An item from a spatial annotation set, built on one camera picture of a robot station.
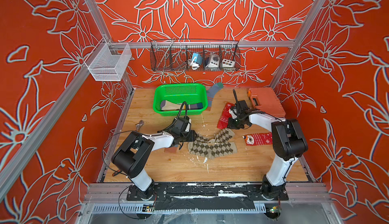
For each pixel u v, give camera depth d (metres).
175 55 1.00
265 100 1.06
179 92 1.15
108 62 0.94
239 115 0.77
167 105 1.06
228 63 0.94
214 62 0.90
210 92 1.19
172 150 0.87
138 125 0.98
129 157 0.46
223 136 0.92
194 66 0.86
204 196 0.73
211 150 0.87
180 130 0.73
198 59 0.87
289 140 0.50
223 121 1.00
